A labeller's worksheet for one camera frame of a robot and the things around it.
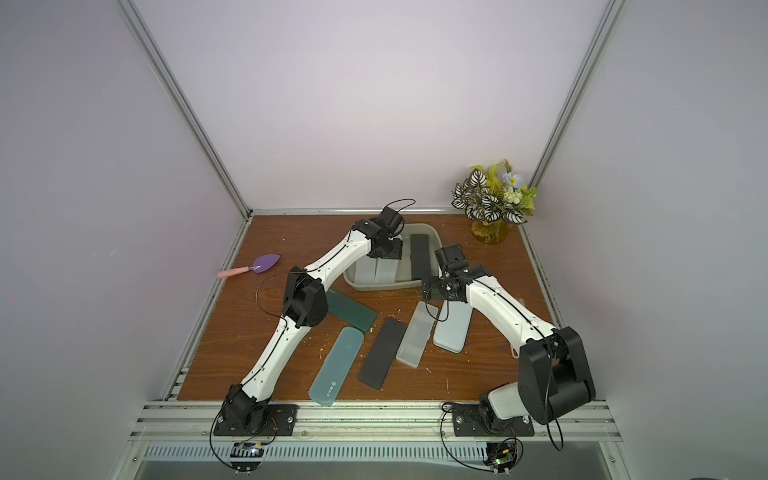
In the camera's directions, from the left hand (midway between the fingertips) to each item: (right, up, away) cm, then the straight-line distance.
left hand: (398, 251), depth 102 cm
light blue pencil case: (+16, -22, -14) cm, 31 cm away
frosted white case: (-12, -7, -2) cm, 14 cm away
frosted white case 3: (+6, -25, -14) cm, 29 cm away
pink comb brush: (+33, -28, -18) cm, 47 cm away
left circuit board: (-39, -50, -29) cm, 69 cm away
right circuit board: (+24, -48, -32) cm, 62 cm away
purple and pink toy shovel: (-50, -5, +3) cm, 50 cm away
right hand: (+12, -9, -15) cm, 21 cm away
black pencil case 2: (-6, -31, -20) cm, 37 cm away
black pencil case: (+8, -2, +2) cm, 8 cm away
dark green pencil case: (-14, -19, -10) cm, 26 cm away
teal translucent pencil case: (-18, -31, -20) cm, 41 cm away
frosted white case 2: (-5, -6, -3) cm, 8 cm away
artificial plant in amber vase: (+28, +16, -14) cm, 35 cm away
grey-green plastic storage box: (+2, -9, 0) cm, 10 cm away
